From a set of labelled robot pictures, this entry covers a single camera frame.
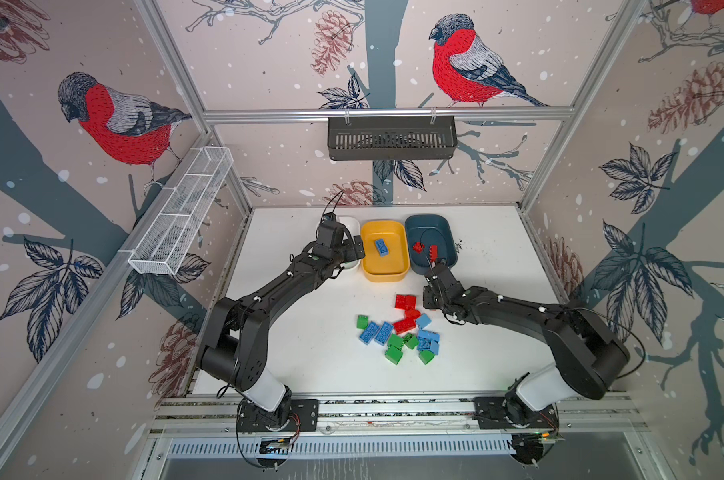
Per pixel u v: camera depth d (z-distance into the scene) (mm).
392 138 1065
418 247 1070
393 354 828
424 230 1158
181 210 791
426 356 822
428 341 834
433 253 1037
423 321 899
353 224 1095
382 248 1061
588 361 438
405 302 916
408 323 880
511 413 668
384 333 880
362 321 893
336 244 698
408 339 848
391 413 749
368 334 871
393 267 1024
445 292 698
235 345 447
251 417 721
